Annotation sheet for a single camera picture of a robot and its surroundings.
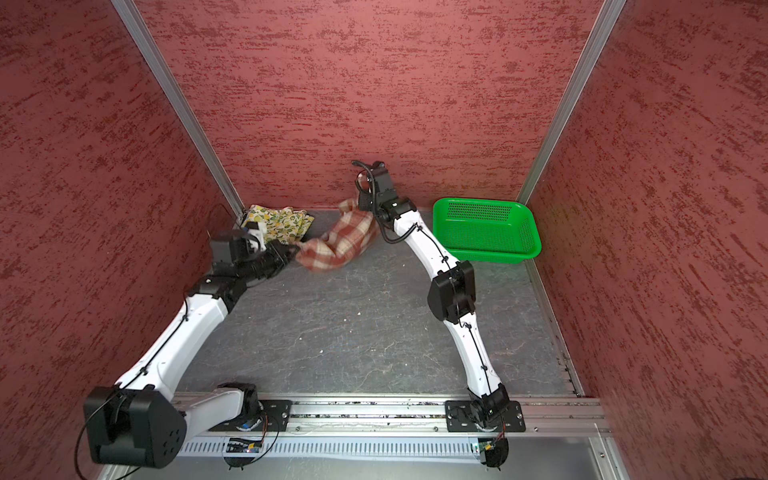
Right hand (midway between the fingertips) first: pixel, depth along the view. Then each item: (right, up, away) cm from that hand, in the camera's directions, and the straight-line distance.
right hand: (363, 199), depth 94 cm
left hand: (-15, -17, -14) cm, 27 cm away
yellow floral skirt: (-33, -7, +16) cm, 38 cm away
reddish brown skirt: (-3, -12, -7) cm, 14 cm away
